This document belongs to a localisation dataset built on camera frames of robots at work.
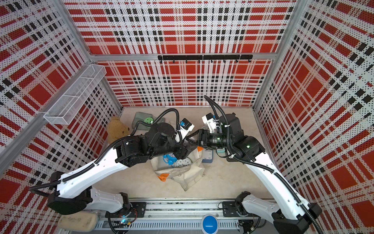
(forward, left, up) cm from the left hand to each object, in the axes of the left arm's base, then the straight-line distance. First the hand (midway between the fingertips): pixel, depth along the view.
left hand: (192, 142), depth 61 cm
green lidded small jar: (+36, +34, -29) cm, 58 cm away
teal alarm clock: (+11, -18, -32) cm, 39 cm away
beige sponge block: (-26, +52, -28) cm, 65 cm away
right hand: (0, 0, 0) cm, 1 cm away
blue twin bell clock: (+6, +15, -30) cm, 34 cm away
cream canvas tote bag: (-7, +3, -23) cm, 24 cm away
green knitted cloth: (+44, +43, -33) cm, 70 cm away
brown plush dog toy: (+17, +45, -15) cm, 51 cm away
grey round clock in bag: (+3, +6, -29) cm, 30 cm away
